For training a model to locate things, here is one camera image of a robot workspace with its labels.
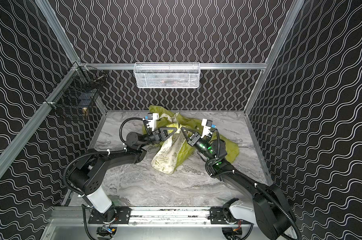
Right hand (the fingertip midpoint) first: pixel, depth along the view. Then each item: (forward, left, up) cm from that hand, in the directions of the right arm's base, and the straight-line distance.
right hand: (180, 129), depth 69 cm
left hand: (-2, +1, +1) cm, 3 cm away
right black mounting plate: (-29, -18, -33) cm, 48 cm away
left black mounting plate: (-30, +29, -33) cm, 54 cm away
